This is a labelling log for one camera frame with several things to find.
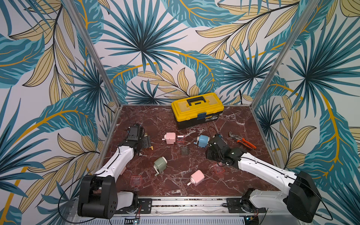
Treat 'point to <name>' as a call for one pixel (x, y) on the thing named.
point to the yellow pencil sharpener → (152, 147)
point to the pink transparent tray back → (180, 138)
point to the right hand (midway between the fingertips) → (207, 152)
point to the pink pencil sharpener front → (197, 178)
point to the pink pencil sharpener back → (170, 137)
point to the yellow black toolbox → (197, 109)
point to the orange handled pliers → (242, 141)
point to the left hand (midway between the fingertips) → (143, 142)
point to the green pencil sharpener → (160, 165)
